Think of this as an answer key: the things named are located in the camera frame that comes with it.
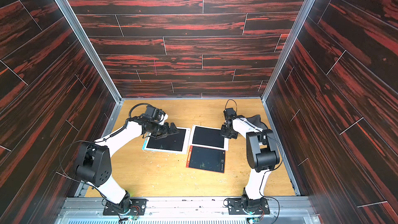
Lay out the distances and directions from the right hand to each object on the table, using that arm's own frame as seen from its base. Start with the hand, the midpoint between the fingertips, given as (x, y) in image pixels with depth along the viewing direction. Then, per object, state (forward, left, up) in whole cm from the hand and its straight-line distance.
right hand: (229, 134), depth 99 cm
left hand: (-6, +33, +10) cm, 35 cm away
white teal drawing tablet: (-7, +34, -1) cm, 34 cm away
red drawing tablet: (-16, +14, -3) cm, 22 cm away
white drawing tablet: (-2, +13, -1) cm, 14 cm away
